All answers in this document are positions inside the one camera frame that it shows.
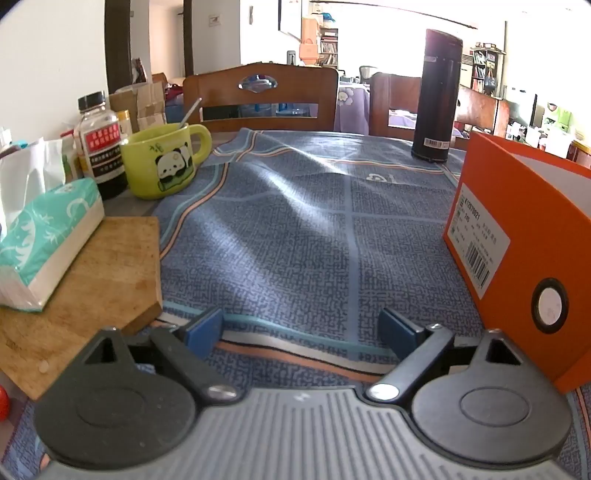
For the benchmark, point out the wall switch plate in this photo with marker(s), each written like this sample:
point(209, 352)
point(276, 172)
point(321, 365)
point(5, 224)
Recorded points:
point(214, 20)

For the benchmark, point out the glass bottle with black cap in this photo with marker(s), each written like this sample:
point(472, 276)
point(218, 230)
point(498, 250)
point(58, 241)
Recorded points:
point(99, 138)

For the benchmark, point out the metal spoon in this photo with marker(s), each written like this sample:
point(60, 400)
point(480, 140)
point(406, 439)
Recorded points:
point(191, 110)

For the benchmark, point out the orange paper bag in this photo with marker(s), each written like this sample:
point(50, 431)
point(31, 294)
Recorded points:
point(308, 41)

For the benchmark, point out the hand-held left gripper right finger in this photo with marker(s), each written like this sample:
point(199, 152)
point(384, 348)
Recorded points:
point(397, 334)

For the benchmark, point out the bookshelf with books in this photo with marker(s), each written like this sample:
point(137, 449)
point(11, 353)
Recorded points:
point(328, 46)

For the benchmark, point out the teal tissue pack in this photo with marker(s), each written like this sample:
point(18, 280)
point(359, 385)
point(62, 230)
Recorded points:
point(46, 230)

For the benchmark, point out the white standing air conditioner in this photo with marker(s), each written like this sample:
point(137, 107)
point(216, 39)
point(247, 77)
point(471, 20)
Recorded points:
point(466, 69)

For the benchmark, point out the small red round object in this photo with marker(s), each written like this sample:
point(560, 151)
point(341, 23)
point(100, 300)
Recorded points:
point(2, 402)

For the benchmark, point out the black monitor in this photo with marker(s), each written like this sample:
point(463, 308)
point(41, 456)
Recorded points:
point(521, 108)

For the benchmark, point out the green white box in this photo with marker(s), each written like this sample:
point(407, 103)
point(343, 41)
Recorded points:
point(559, 117)

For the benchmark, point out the framed wall board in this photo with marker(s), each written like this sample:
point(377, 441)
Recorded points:
point(290, 18)

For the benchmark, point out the blue patterned tablecloth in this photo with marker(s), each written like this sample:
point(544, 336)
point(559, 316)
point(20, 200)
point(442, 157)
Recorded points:
point(300, 230)

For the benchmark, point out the wooden cutting board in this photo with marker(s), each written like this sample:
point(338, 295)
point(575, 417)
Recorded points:
point(106, 277)

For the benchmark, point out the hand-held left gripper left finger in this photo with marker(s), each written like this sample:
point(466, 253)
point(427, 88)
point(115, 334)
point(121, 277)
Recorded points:
point(205, 330)

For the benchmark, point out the wooden chair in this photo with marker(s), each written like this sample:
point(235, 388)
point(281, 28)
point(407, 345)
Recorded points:
point(392, 92)
point(300, 87)

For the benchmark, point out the green panda mug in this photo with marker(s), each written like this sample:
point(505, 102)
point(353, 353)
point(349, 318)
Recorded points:
point(152, 175)

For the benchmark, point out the orange cardboard box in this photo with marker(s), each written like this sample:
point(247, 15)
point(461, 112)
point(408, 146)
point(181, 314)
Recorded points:
point(521, 198)

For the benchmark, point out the purple cloth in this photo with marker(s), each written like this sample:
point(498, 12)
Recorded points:
point(353, 106)

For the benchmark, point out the tall dark bookshelf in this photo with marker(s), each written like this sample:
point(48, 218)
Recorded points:
point(488, 69)

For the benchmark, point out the dark door frame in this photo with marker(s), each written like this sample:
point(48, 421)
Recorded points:
point(117, 46)

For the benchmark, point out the brown paper bags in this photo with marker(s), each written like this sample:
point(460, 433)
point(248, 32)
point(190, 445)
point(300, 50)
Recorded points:
point(138, 99)

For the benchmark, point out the black thermos bottle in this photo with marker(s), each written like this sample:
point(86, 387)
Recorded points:
point(436, 92)

